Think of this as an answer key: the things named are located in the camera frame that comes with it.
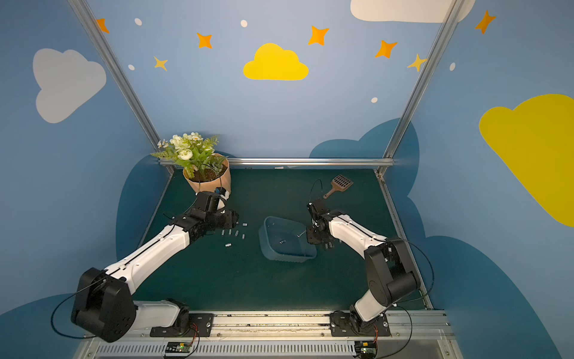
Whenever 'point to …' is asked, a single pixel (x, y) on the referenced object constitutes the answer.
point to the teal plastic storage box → (284, 240)
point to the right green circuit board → (366, 348)
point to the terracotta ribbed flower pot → (216, 173)
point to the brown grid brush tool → (339, 183)
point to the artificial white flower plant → (194, 152)
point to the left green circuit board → (178, 347)
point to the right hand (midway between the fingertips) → (316, 236)
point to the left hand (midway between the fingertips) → (233, 212)
